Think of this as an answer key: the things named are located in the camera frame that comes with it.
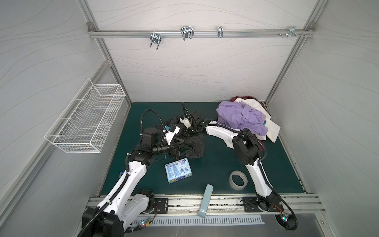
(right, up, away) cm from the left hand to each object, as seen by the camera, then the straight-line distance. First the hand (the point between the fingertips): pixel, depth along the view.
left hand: (188, 143), depth 73 cm
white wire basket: (-49, +10, -4) cm, 51 cm away
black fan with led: (+50, -39, -1) cm, 63 cm away
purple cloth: (+30, +15, +23) cm, 41 cm away
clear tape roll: (+30, -20, +8) cm, 37 cm away
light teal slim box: (+9, -30, +2) cm, 32 cm away
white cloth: (+60, +5, +31) cm, 68 cm away
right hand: (-3, +4, +24) cm, 25 cm away
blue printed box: (-6, -16, +7) cm, 19 cm away
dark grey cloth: (+5, -2, +18) cm, 18 cm away
